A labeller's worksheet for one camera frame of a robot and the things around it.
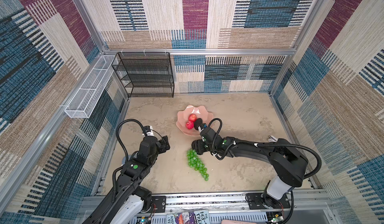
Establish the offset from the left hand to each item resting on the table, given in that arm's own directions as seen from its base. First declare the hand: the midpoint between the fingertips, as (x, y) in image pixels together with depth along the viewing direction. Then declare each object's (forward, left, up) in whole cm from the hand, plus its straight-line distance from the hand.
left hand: (161, 136), depth 78 cm
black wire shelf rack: (+51, +18, 0) cm, 54 cm away
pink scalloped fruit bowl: (+27, -23, -13) cm, 37 cm away
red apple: (+16, -15, -13) cm, 25 cm away
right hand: (0, -20, -11) cm, 23 cm away
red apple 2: (+20, -17, -11) cm, 28 cm away
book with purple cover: (-33, -17, -15) cm, 40 cm away
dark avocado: (+19, -20, -15) cm, 31 cm away
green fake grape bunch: (-9, -17, -13) cm, 23 cm away
